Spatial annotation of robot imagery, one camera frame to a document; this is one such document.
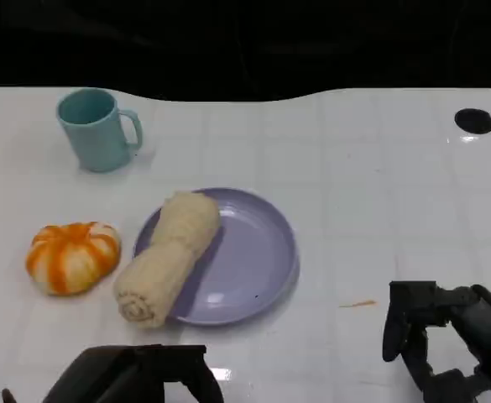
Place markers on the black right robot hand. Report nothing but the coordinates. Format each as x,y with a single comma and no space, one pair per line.
488,323

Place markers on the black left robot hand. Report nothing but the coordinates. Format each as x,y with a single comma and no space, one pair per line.
119,373

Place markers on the beige towel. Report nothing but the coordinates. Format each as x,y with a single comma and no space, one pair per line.
165,264

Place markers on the orange and white bread roll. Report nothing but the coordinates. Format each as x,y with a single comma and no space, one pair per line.
73,258

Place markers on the thin orange scrap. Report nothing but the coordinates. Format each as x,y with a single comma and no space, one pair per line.
358,303

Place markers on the lilac plate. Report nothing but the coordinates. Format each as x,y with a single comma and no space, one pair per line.
253,256

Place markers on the pale green mug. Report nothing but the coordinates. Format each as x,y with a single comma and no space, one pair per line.
96,140

